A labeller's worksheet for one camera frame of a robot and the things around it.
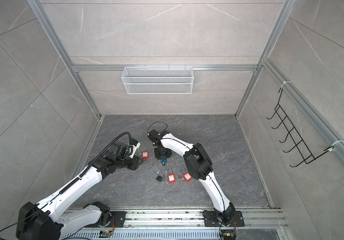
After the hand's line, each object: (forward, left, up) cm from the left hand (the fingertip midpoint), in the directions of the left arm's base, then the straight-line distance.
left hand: (140, 156), depth 81 cm
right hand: (+7, -11, -13) cm, 19 cm away
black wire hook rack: (-9, -74, +18) cm, 77 cm away
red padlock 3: (-7, -26, -13) cm, 30 cm away
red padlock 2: (-7, -17, -12) cm, 22 cm away
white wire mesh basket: (+49, -9, +16) cm, 53 cm away
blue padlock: (+3, -12, -13) cm, 18 cm away
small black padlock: (-8, -10, -13) cm, 18 cm away
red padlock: (+8, 0, -12) cm, 14 cm away
